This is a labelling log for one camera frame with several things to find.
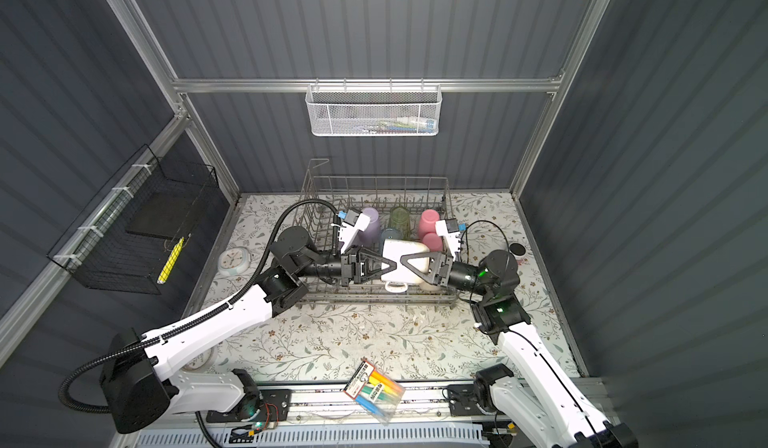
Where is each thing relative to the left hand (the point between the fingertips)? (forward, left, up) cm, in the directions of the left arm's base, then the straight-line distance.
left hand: (396, 266), depth 57 cm
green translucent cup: (+31, -4, -21) cm, 37 cm away
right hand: (+1, -2, -4) cm, 5 cm away
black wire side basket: (+17, +64, -8) cm, 67 cm away
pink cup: (+29, -13, -22) cm, 39 cm away
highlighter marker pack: (-15, +5, -35) cm, 38 cm away
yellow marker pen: (+12, +51, -9) cm, 53 cm away
